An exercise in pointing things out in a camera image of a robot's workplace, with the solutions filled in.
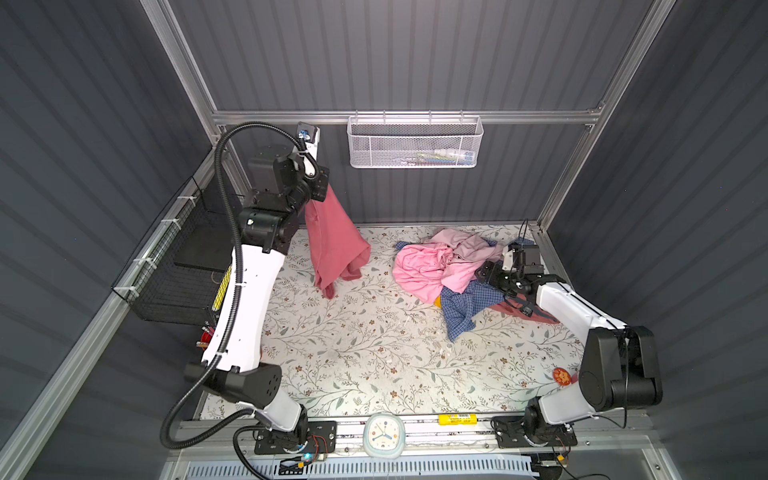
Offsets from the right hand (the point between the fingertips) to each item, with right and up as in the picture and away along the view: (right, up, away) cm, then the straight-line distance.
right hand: (490, 277), depth 92 cm
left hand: (-48, +28, -27) cm, 62 cm away
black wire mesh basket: (-83, +2, -20) cm, 85 cm away
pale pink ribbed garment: (-6, +10, +8) cm, 14 cm away
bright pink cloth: (-20, +1, +10) cm, 22 cm away
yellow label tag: (-14, -35, -17) cm, 41 cm away
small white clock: (-32, -37, -20) cm, 53 cm away
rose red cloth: (-45, +9, -13) cm, 48 cm away
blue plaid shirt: (-9, -10, 0) cm, 13 cm away
